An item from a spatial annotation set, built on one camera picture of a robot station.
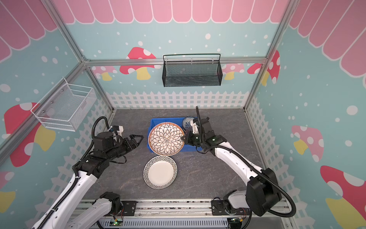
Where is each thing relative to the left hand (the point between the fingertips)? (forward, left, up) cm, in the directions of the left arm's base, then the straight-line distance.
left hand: (139, 142), depth 75 cm
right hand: (+5, -21, -1) cm, 22 cm away
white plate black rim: (-8, -9, -20) cm, 24 cm away
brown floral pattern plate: (+5, -13, -3) cm, 14 cm away
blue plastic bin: (+26, -17, -13) cm, 34 cm away
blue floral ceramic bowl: (+25, -24, -12) cm, 37 cm away
